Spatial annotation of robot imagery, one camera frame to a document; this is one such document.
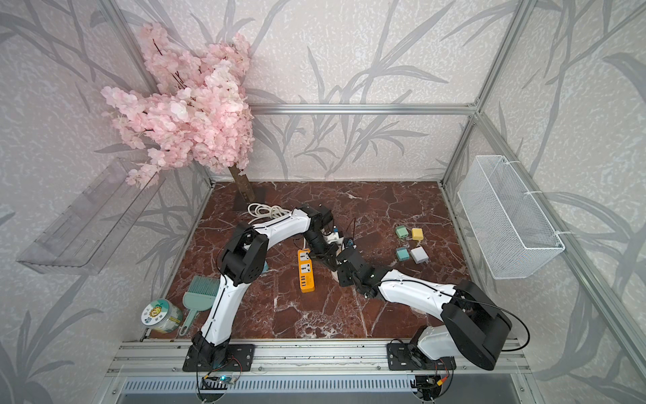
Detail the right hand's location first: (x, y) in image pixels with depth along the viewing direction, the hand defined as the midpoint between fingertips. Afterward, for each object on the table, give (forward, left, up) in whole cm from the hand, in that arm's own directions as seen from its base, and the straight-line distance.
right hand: (341, 267), depth 87 cm
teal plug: (+7, -23, -3) cm, 24 cm away
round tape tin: (-16, +54, +4) cm, 56 cm away
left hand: (+1, +3, -2) cm, 3 cm away
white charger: (+6, -29, -4) cm, 30 cm away
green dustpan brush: (-8, +49, -5) cm, 50 cm away
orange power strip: (0, +13, -2) cm, 13 cm away
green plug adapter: (+18, -25, -4) cm, 31 cm away
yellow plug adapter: (+16, -31, -3) cm, 35 cm away
